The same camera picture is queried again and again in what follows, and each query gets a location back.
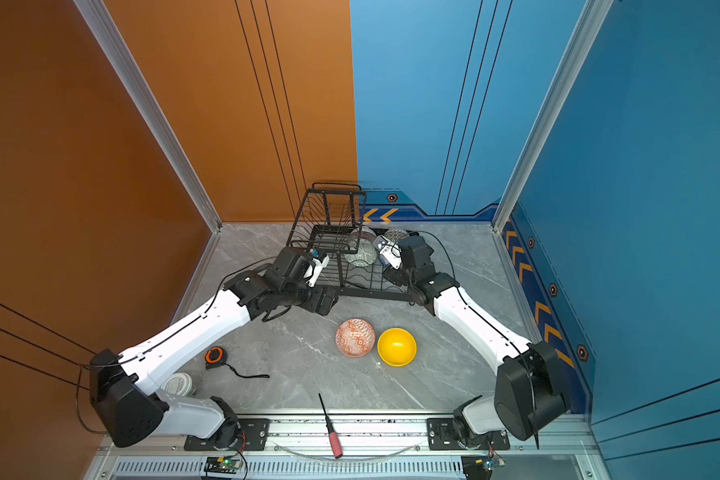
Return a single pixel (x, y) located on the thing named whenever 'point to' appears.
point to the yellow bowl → (397, 347)
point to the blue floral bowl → (380, 255)
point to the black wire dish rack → (330, 219)
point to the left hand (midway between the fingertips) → (325, 289)
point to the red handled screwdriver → (333, 436)
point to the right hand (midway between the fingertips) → (403, 250)
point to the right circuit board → (480, 467)
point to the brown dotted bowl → (396, 234)
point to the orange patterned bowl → (355, 337)
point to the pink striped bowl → (367, 232)
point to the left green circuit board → (223, 465)
